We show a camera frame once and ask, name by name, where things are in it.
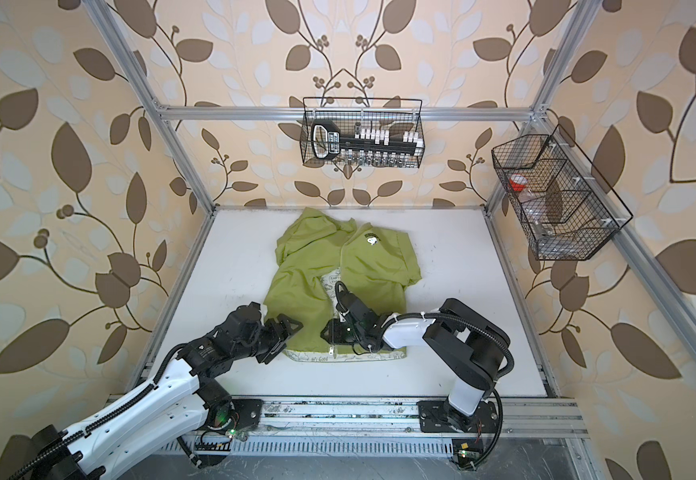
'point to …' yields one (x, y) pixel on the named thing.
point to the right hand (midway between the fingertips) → (324, 338)
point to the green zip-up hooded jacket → (316, 252)
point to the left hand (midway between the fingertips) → (300, 332)
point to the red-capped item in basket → (518, 182)
